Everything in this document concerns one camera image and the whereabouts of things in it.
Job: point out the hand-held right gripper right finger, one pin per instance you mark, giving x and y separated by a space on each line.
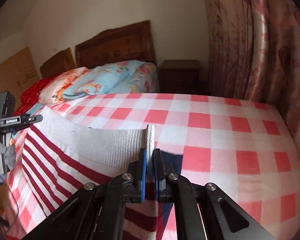
158 175

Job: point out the red floral blanket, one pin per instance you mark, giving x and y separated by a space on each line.
35 92

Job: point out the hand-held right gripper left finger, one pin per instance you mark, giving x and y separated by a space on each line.
143 175

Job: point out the orange floral quilt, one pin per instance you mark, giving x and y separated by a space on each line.
60 85

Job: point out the pink floral curtain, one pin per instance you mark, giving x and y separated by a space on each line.
252 42

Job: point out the small wooden headboard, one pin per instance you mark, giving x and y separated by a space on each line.
56 63

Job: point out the red grey striped sweater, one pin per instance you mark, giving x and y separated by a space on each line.
90 150

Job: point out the light wooden cabinet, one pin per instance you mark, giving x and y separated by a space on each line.
12 75

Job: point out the dark wooden nightstand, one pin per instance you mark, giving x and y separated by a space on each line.
180 76

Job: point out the light blue floral quilt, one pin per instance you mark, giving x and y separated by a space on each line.
110 80

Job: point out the pink white checkered bed sheet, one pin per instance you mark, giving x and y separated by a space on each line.
227 142

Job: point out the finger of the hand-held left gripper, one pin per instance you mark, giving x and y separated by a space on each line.
35 118

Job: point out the person's left hand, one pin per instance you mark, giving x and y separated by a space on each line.
8 155

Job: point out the large carved wooden headboard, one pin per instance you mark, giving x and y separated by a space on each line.
115 47

